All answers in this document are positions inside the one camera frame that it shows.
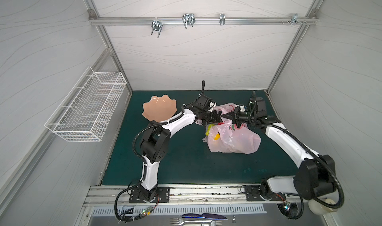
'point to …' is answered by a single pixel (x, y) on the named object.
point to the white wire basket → (83, 115)
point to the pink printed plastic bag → (226, 137)
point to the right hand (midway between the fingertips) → (223, 111)
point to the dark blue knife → (206, 215)
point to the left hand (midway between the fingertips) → (222, 118)
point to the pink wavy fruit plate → (159, 108)
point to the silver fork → (178, 221)
